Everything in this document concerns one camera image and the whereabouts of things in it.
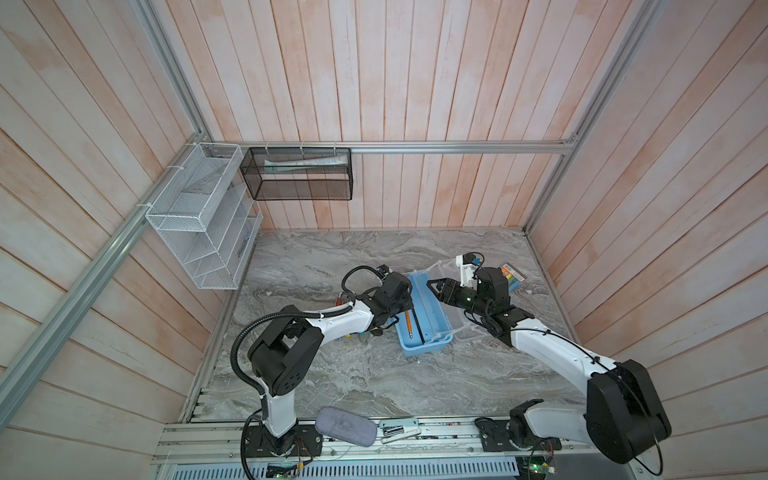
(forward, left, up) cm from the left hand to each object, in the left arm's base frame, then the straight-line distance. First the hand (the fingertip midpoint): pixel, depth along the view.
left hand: (408, 302), depth 91 cm
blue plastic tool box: (-5, -5, -7) cm, 10 cm away
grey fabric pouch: (-33, +17, -4) cm, 38 cm away
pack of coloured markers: (+14, -39, -6) cm, 42 cm away
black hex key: (-5, -3, -7) cm, 9 cm away
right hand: (0, -6, +10) cm, 11 cm away
